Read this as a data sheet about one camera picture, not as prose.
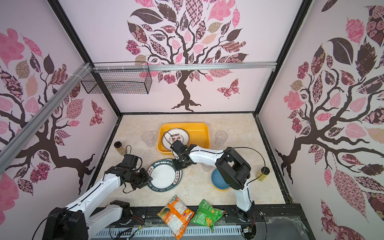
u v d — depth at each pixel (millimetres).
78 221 392
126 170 621
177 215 711
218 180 807
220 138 1025
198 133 1069
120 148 918
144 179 739
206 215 691
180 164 774
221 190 780
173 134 1057
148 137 1035
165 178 839
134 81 794
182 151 707
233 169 496
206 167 878
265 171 792
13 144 514
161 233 697
